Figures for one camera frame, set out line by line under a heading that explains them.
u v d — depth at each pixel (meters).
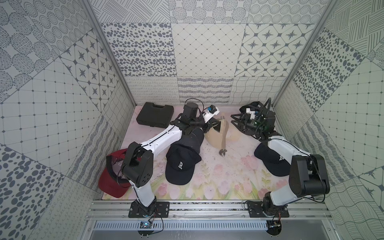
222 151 0.95
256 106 1.01
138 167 0.47
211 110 0.69
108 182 0.79
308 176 0.45
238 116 0.82
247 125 0.77
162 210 0.74
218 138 0.80
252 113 0.82
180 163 0.84
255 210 0.74
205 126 0.72
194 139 0.94
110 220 0.73
